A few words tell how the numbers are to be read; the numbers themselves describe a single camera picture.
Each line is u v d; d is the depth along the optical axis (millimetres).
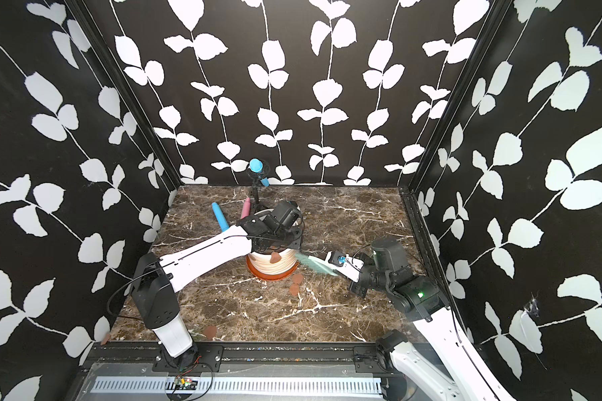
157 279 439
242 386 701
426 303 448
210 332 798
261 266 851
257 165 929
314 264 701
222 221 1039
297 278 907
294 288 887
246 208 1097
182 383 704
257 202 1014
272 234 611
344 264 554
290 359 747
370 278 562
